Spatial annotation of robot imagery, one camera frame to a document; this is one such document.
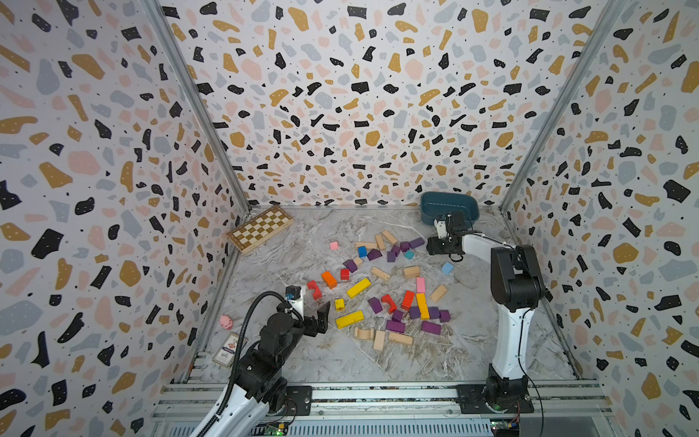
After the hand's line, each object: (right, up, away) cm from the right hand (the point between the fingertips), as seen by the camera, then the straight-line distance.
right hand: (437, 244), depth 108 cm
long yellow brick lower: (-34, -24, -20) cm, 46 cm away
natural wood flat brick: (-18, -29, -22) cm, 40 cm away
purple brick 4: (-25, -20, -16) cm, 35 cm away
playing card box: (-69, -31, -28) cm, 81 cm away
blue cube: (-30, -3, -2) cm, 30 cm away
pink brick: (-9, -14, -10) cm, 19 cm away
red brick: (-14, -18, -15) cm, 27 cm away
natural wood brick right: (-3, -16, -13) cm, 21 cm away
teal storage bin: (+6, +18, +17) cm, 26 cm away
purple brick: (-7, -26, -20) cm, 34 cm away
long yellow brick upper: (-31, -15, -12) cm, 37 cm away
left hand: (-42, -15, -29) cm, 53 cm away
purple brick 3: (-8, +1, +2) cm, 8 cm away
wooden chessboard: (-71, +6, +2) cm, 71 cm away
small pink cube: (-41, -1, +2) cm, 41 cm away
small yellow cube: (-37, -19, -18) cm, 45 cm away
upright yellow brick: (-9, -20, -16) cm, 27 cm away
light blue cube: (+2, -8, -8) cm, 11 cm away
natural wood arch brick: (-29, -27, -23) cm, 46 cm away
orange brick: (-41, -12, -10) cm, 44 cm away
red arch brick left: (-45, -17, -13) cm, 50 cm away
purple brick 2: (-18, -26, -20) cm, 37 cm away
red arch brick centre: (-21, -18, -15) cm, 31 cm away
